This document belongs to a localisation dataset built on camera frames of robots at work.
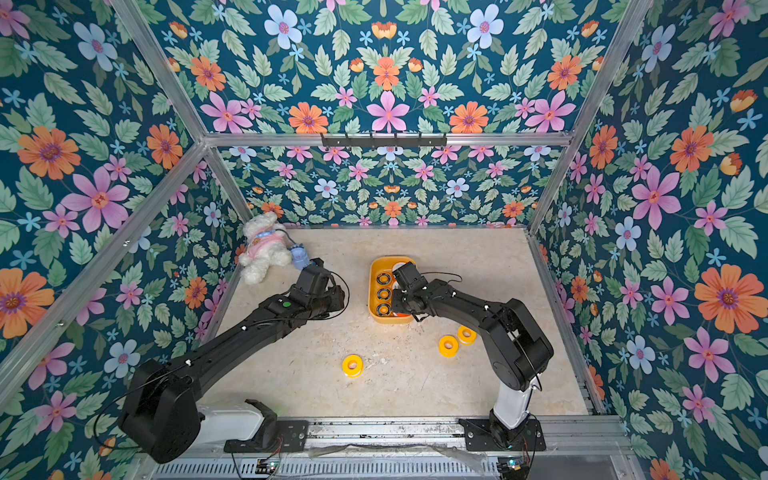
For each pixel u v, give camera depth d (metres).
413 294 0.69
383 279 1.04
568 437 0.75
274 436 0.71
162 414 0.40
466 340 0.89
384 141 0.93
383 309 0.96
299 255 1.02
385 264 1.02
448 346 0.88
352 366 0.84
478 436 0.73
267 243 1.04
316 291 0.66
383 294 0.99
